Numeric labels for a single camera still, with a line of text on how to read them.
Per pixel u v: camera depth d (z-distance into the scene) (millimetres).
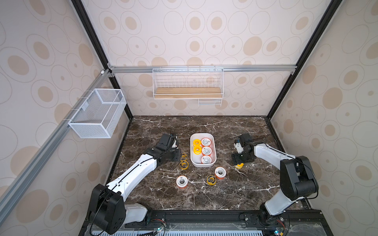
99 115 1079
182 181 857
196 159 960
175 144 997
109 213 398
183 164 921
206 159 944
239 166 915
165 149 629
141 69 896
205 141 1029
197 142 1029
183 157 963
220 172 896
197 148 996
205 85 998
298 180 461
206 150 991
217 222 731
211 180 860
